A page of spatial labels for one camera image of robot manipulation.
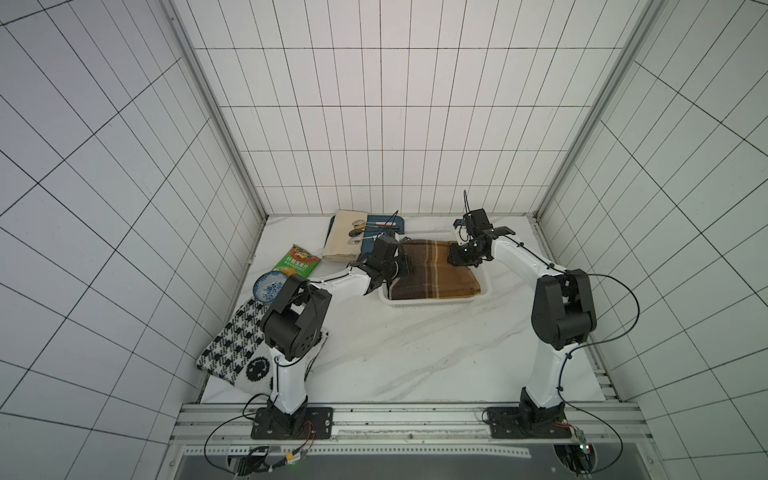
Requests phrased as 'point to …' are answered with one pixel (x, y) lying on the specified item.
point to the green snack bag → (298, 261)
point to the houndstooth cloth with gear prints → (239, 353)
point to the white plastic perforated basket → (483, 273)
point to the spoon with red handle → (362, 222)
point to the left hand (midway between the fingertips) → (408, 266)
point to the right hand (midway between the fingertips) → (441, 257)
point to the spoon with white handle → (356, 240)
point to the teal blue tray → (374, 227)
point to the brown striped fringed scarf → (433, 274)
